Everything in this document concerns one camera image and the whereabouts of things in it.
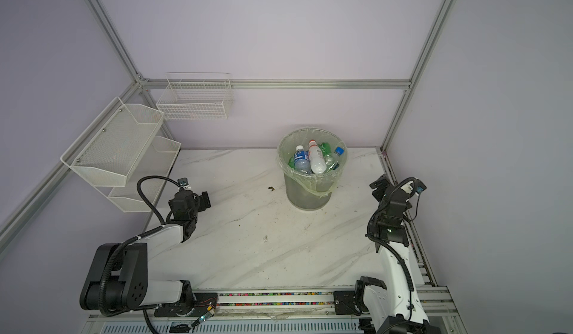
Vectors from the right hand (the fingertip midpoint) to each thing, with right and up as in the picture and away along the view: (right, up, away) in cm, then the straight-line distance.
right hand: (386, 181), depth 77 cm
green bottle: (-20, +13, +13) cm, 27 cm away
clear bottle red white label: (-24, +6, -3) cm, 25 cm away
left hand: (-76, -8, +14) cm, 77 cm away
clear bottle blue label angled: (-30, +8, +5) cm, 31 cm away
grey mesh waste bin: (-29, -7, +13) cm, 33 cm away
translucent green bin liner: (-36, +13, +11) cm, 39 cm away
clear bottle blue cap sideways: (-17, +7, +4) cm, 19 cm away
